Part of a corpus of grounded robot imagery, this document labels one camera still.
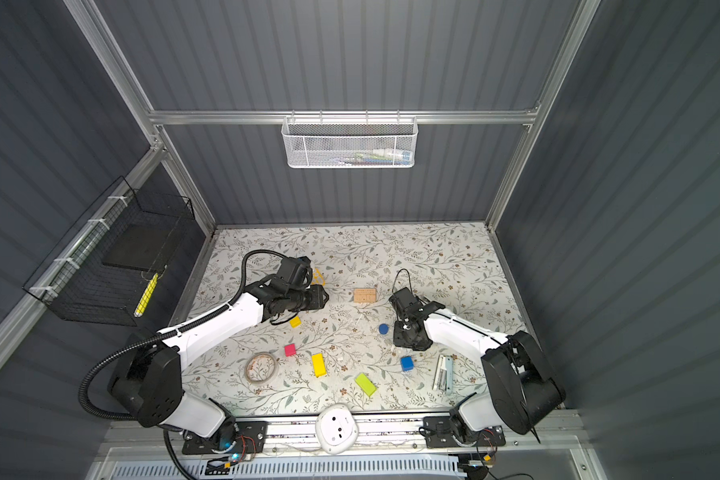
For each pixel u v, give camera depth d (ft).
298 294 2.40
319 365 2.78
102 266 2.35
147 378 1.42
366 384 2.67
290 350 2.91
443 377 2.65
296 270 2.22
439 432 2.38
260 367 2.78
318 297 2.53
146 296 2.24
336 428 2.37
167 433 2.23
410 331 2.11
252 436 2.42
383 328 3.02
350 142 4.06
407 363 2.81
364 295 3.24
